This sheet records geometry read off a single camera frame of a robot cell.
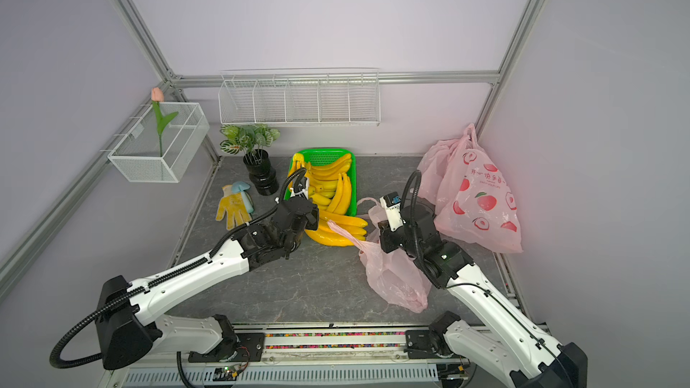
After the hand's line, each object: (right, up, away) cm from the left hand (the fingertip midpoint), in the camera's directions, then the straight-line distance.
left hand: (311, 202), depth 76 cm
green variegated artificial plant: (-24, +21, +15) cm, 35 cm away
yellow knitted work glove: (-35, -4, +27) cm, 44 cm away
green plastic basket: (-1, +15, +29) cm, 33 cm away
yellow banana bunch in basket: (+3, +4, +23) cm, 23 cm away
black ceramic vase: (-23, +9, +25) cm, 35 cm away
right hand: (+20, -6, 0) cm, 21 cm away
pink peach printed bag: (+51, -1, +8) cm, 52 cm away
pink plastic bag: (+23, -21, -1) cm, 32 cm away
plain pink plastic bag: (+42, +13, +27) cm, 52 cm away
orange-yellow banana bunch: (+4, -10, +1) cm, 11 cm away
